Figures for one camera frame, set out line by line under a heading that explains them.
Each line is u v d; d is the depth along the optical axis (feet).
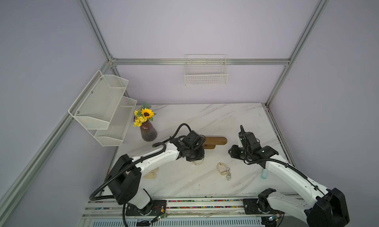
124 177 1.40
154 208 2.40
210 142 2.91
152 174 2.75
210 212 2.40
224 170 2.81
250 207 2.41
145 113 2.76
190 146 2.08
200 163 2.70
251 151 2.01
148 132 3.21
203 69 3.08
